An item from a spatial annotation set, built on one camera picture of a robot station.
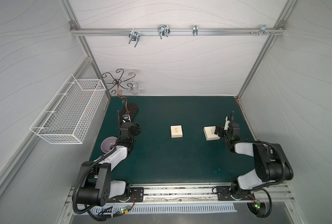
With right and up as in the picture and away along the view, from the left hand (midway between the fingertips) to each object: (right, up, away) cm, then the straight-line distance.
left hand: (131, 124), depth 89 cm
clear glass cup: (0, +25, +9) cm, 26 cm away
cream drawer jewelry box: (+53, -6, +6) cm, 54 cm away
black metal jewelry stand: (-8, +27, -3) cm, 28 cm away
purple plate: (-15, -12, -2) cm, 19 cm away
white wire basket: (-26, +6, -20) cm, 34 cm away
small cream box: (+30, -6, +6) cm, 31 cm away
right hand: (+63, -2, +6) cm, 64 cm away
